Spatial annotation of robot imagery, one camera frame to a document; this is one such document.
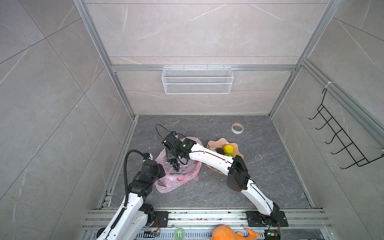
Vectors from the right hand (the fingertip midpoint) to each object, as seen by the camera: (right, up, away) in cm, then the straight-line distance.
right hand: (171, 151), depth 88 cm
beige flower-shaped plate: (+32, +4, +10) cm, 34 cm away
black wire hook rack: (+80, +1, -30) cm, 85 cm away
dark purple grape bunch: (+3, -9, +3) cm, 10 cm away
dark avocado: (+30, 0, +6) cm, 31 cm away
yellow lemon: (+36, +1, +5) cm, 36 cm away
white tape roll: (+48, +17, +26) cm, 58 cm away
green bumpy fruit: (+35, -2, +3) cm, 36 cm away
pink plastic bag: (+2, -14, -8) cm, 16 cm away
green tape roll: (+6, -36, -16) cm, 40 cm away
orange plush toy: (+27, -31, -24) cm, 48 cm away
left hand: (-6, -6, -4) cm, 9 cm away
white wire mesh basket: (+16, +47, +13) cm, 51 cm away
